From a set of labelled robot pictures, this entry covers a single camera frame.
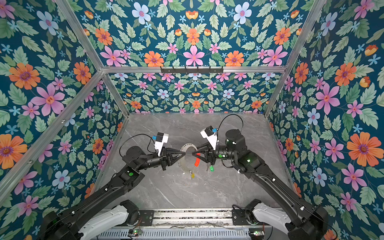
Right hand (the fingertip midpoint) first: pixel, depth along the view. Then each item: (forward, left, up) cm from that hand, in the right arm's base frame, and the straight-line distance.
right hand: (195, 150), depth 63 cm
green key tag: (+6, -9, -31) cm, 33 cm away
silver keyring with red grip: (-2, -1, 0) cm, 3 cm away
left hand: (-3, +4, +2) cm, 6 cm away
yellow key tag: (+2, +3, -32) cm, 32 cm away
